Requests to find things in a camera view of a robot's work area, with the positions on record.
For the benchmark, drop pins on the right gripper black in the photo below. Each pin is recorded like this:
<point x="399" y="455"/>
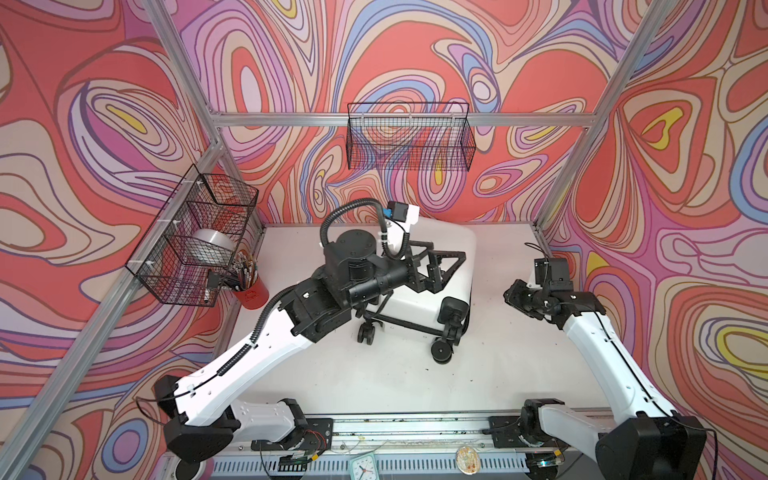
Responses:
<point x="512" y="296"/>

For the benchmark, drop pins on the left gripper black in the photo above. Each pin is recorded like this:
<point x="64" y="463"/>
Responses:
<point x="433" y="285"/>

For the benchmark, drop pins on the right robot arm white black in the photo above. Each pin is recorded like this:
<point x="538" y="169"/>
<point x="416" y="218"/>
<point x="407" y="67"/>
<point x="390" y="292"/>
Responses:
<point x="649" y="439"/>

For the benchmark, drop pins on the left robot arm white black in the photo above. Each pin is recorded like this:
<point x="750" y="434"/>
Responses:
<point x="204" y="409"/>

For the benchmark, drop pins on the round food badge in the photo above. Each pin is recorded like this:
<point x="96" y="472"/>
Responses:
<point x="467" y="460"/>

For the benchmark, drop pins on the red pen cup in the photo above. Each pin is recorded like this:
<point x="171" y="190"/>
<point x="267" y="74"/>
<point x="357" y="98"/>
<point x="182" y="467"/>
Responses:
<point x="248" y="287"/>

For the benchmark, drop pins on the small white clock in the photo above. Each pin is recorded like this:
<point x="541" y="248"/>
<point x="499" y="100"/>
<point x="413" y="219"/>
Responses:
<point x="364" y="467"/>

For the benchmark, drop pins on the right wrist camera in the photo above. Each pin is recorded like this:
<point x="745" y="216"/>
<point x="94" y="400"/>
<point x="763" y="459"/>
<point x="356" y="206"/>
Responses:
<point x="553" y="274"/>

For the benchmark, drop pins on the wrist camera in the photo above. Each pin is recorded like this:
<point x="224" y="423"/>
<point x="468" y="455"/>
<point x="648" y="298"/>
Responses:
<point x="400" y="218"/>
<point x="553" y="274"/>

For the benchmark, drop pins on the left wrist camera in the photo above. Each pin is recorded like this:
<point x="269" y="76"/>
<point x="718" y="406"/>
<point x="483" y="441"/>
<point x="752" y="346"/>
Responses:
<point x="400" y="218"/>

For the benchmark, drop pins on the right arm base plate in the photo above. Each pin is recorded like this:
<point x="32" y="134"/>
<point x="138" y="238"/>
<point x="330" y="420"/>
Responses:
<point x="505" y="433"/>

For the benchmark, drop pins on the black wire basket on back wall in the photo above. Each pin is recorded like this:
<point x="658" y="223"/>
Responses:
<point x="409" y="136"/>

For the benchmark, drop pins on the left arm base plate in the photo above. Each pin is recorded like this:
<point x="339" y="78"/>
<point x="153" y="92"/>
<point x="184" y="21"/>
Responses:
<point x="316" y="435"/>

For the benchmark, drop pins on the black wire basket on left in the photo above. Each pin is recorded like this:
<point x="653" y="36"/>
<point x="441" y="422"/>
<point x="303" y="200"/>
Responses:
<point x="200" y="200"/>

